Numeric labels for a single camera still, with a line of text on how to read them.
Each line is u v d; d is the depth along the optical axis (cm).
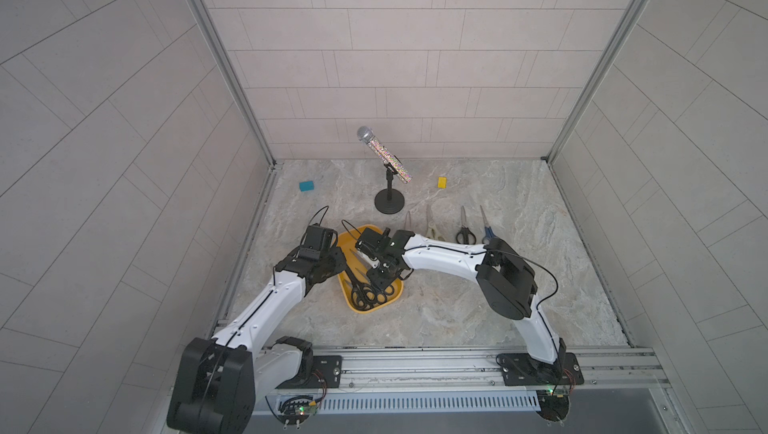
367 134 85
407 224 99
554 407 71
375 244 68
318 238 65
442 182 109
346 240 70
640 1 76
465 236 96
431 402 68
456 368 73
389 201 105
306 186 108
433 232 96
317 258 63
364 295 82
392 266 62
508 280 50
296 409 65
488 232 97
